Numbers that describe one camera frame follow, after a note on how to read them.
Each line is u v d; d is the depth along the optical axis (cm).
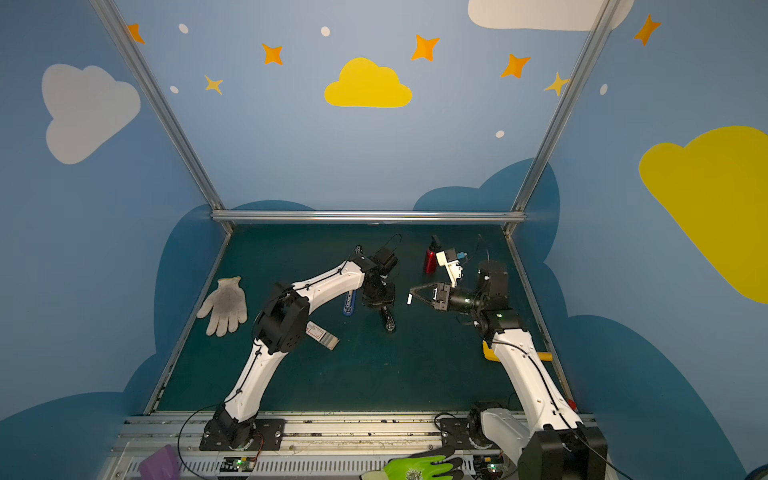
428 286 70
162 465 70
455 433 75
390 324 93
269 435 75
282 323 58
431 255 101
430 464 70
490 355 87
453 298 65
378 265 79
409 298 71
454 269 68
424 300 69
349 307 98
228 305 98
